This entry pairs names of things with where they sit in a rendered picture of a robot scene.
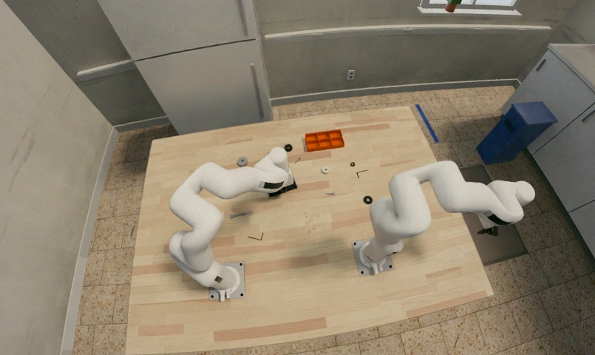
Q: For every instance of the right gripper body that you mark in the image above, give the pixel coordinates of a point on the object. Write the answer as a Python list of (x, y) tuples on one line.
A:
[(485, 224)]

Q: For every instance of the orange compartment tray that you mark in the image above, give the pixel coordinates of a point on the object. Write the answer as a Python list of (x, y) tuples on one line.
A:
[(314, 145)]

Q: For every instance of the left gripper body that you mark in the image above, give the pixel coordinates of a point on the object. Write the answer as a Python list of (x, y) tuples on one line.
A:
[(290, 178)]

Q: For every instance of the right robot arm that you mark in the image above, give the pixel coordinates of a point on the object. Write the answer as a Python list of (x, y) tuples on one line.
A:
[(499, 204)]

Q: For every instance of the black flat plate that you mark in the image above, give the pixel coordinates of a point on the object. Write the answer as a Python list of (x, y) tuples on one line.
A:
[(290, 187)]

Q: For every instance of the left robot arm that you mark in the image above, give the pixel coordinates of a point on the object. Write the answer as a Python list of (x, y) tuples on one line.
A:
[(192, 251)]

